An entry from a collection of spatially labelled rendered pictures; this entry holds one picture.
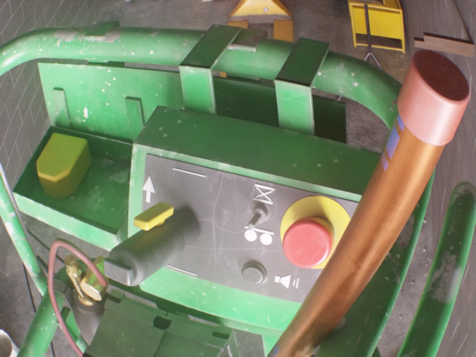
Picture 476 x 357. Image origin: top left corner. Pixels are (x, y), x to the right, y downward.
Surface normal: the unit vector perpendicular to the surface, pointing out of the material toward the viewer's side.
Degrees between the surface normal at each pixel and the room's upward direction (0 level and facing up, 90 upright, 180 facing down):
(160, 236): 45
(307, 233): 58
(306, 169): 0
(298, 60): 0
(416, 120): 85
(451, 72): 16
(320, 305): 85
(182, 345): 0
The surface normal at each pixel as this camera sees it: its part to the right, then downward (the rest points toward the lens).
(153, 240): 0.62, -0.67
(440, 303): 0.07, -0.63
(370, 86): -0.54, -0.07
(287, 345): -0.81, 0.36
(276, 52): -0.23, -0.29
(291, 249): -0.35, 0.23
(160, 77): -0.36, 0.70
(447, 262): -0.22, -0.70
